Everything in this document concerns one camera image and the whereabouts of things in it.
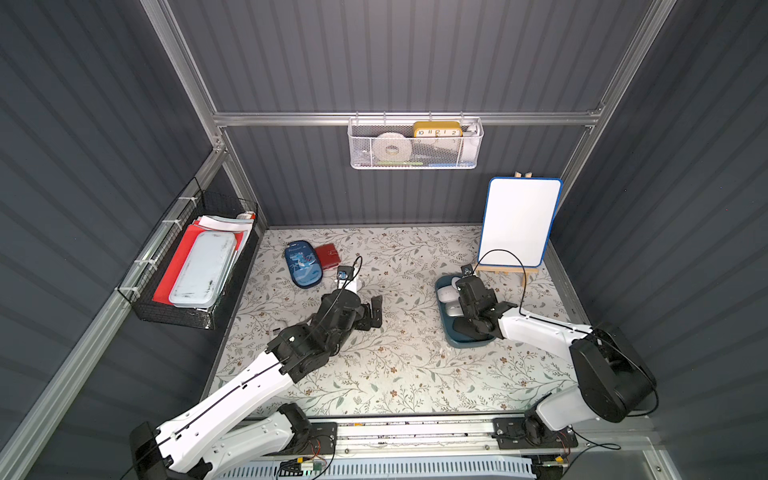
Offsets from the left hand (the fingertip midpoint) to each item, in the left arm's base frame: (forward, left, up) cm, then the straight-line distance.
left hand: (365, 297), depth 71 cm
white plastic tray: (+2, +37, +7) cm, 37 cm away
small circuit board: (-31, +16, -25) cm, 43 cm away
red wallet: (+32, +17, -23) cm, 43 cm away
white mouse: (+10, -27, -24) cm, 38 cm away
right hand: (+12, -36, -16) cm, 41 cm away
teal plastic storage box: (+6, -25, -24) cm, 35 cm away
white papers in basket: (+21, +34, +5) cm, 40 cm away
